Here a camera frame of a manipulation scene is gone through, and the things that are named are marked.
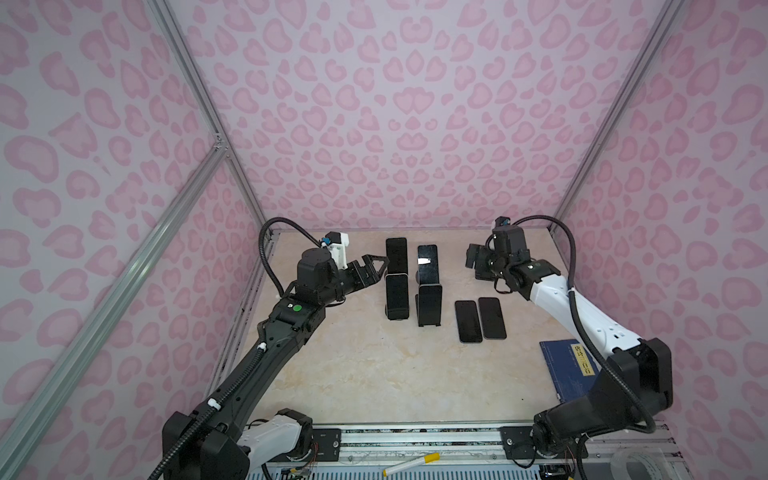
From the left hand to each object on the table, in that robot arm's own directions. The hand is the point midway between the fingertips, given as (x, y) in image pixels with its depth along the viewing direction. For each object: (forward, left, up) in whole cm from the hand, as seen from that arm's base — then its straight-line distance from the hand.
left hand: (380, 260), depth 72 cm
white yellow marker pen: (-37, -10, -29) cm, 49 cm away
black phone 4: (+3, -14, -27) cm, 30 cm away
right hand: (+10, -29, -8) cm, 31 cm away
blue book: (-18, -52, -29) cm, 62 cm away
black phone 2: (+16, -15, -23) cm, 32 cm away
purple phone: (0, -34, -31) cm, 46 cm away
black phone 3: (+2, -4, -21) cm, 21 cm away
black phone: (+18, -4, -19) cm, 26 cm away
